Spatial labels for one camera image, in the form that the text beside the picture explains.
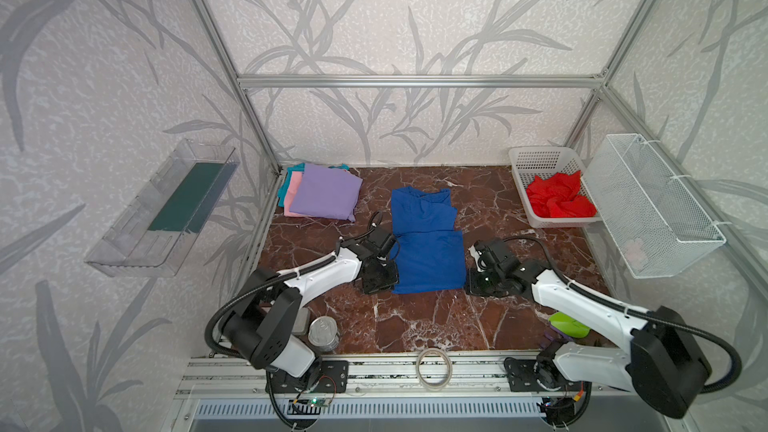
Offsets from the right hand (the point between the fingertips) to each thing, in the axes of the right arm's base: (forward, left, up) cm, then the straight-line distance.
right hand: (463, 275), depth 85 cm
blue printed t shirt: (+9, +8, -4) cm, 13 cm away
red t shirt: (+30, -38, -2) cm, 48 cm away
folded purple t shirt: (+33, +45, -2) cm, 55 cm away
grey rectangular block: (-12, +44, -2) cm, 46 cm away
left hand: (0, +18, -1) cm, 18 cm away
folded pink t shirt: (+37, +59, -4) cm, 70 cm away
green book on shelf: (+7, +66, +28) cm, 72 cm away
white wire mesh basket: (0, -37, +28) cm, 46 cm away
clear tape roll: (-23, +6, -5) cm, 24 cm away
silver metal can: (-15, +38, 0) cm, 41 cm away
